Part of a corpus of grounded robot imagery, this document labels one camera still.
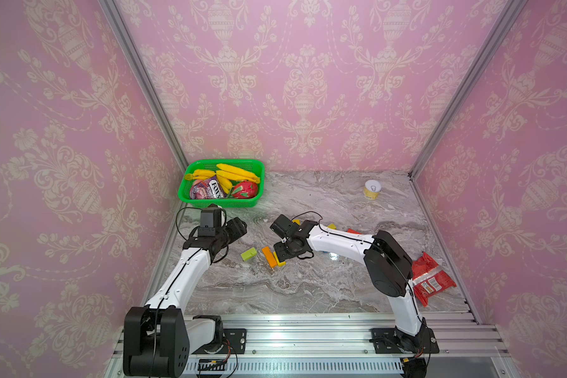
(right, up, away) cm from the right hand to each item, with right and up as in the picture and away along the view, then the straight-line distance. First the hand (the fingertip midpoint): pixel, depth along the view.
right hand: (279, 259), depth 88 cm
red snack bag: (+53, -6, -6) cm, 53 cm away
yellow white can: (+42, +27, +20) cm, 54 cm away
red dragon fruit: (-16, +27, +17) cm, 36 cm away
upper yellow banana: (-22, +35, +24) cm, 48 cm away
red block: (+31, +9, +11) cm, 34 cm away
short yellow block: (0, -2, +1) cm, 2 cm away
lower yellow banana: (-26, +30, +21) cm, 45 cm away
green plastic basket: (-13, +38, +27) cm, 49 cm away
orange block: (-4, 0, +3) cm, 5 cm away
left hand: (-14, +12, -2) cm, 18 cm away
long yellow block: (+6, +16, -16) cm, 23 cm away
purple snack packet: (-33, +27, +17) cm, 46 cm away
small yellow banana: (-39, +34, +23) cm, 57 cm away
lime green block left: (-12, +1, +4) cm, 13 cm away
